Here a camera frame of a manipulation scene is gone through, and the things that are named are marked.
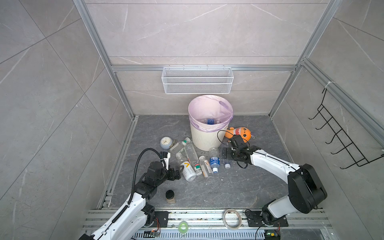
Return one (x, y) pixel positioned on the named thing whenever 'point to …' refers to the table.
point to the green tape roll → (183, 227)
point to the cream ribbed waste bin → (209, 140)
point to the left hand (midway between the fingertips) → (176, 163)
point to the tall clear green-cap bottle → (193, 157)
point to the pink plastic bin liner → (210, 107)
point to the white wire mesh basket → (197, 80)
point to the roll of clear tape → (224, 221)
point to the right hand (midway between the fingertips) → (228, 152)
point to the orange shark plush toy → (244, 133)
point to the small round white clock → (165, 142)
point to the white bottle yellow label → (188, 171)
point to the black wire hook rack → (360, 160)
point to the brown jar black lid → (170, 196)
